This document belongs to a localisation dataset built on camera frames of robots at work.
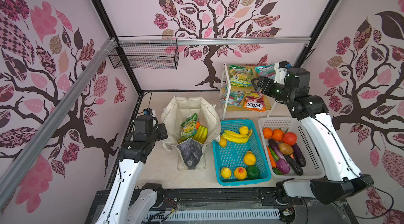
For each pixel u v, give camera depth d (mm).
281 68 581
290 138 838
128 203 418
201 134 890
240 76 776
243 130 902
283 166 782
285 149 829
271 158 846
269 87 586
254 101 897
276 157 846
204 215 697
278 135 881
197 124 926
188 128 890
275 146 867
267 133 899
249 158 809
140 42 902
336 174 386
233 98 905
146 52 948
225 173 777
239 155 876
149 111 624
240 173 762
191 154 776
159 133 644
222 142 874
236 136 926
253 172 775
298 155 843
